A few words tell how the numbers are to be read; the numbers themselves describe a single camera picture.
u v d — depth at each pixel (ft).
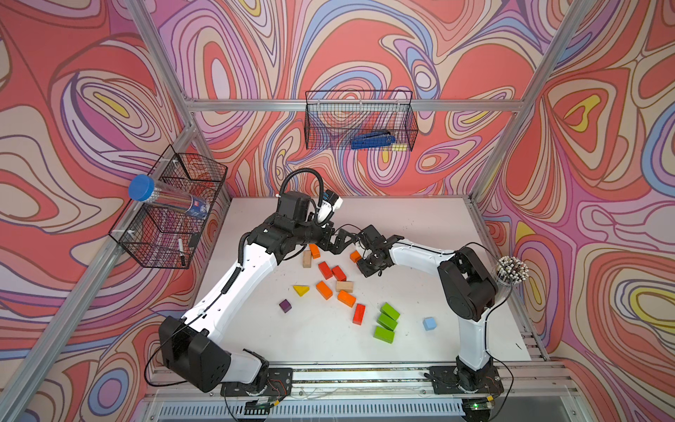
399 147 2.75
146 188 2.02
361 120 3.15
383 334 2.68
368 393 2.40
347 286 3.01
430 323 2.79
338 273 3.07
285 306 2.84
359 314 2.76
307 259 3.19
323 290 2.97
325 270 3.13
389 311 2.81
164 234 2.47
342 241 2.11
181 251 2.36
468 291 1.68
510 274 2.50
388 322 2.72
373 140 2.69
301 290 2.97
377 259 2.36
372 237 2.56
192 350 1.25
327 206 2.07
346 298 2.90
